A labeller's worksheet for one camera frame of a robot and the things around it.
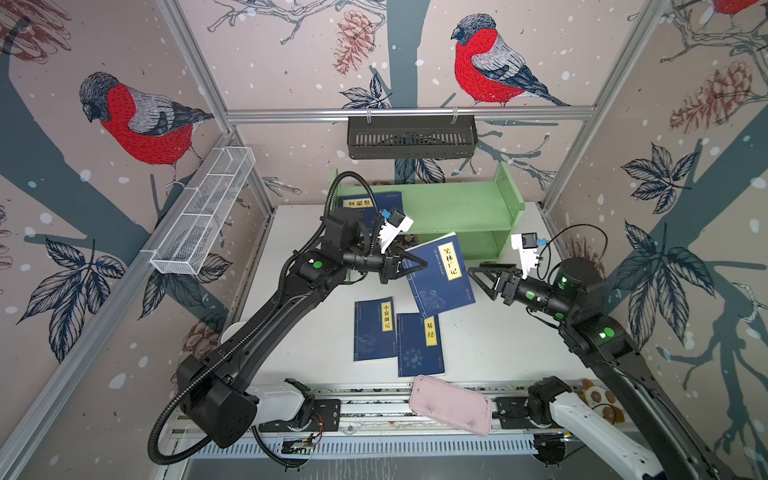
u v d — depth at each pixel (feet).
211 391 1.24
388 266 1.84
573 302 1.61
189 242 2.33
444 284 2.12
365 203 2.73
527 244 1.87
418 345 2.74
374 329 2.91
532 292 1.81
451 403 2.40
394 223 1.87
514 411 2.40
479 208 2.83
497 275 1.83
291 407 2.00
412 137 3.50
